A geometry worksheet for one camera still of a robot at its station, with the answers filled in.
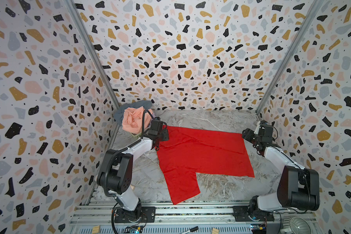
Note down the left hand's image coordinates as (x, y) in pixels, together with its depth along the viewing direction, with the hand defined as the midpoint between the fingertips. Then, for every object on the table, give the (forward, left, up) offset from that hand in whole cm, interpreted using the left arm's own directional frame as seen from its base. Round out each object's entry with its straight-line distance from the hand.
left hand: (165, 131), depth 94 cm
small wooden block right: (-52, -26, -10) cm, 59 cm away
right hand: (-2, -52, +4) cm, 52 cm away
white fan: (-51, -65, -11) cm, 83 cm away
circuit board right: (-52, -48, -12) cm, 72 cm away
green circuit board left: (-51, +13, -12) cm, 54 cm away
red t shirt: (-8, -14, -13) cm, 21 cm away
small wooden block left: (-50, +30, -10) cm, 60 cm away
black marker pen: (-52, -15, -11) cm, 55 cm away
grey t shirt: (+22, +38, -6) cm, 44 cm away
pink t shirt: (+12, +24, -2) cm, 27 cm away
